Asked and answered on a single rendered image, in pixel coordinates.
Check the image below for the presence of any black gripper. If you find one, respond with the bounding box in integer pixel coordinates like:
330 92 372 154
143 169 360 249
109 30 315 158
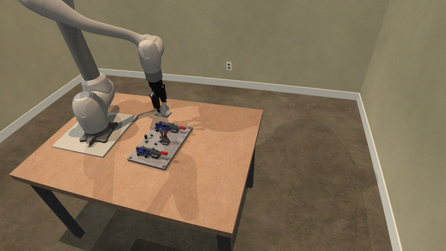
148 79 167 117

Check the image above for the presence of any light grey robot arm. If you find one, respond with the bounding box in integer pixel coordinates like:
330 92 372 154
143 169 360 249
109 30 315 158
18 0 164 146

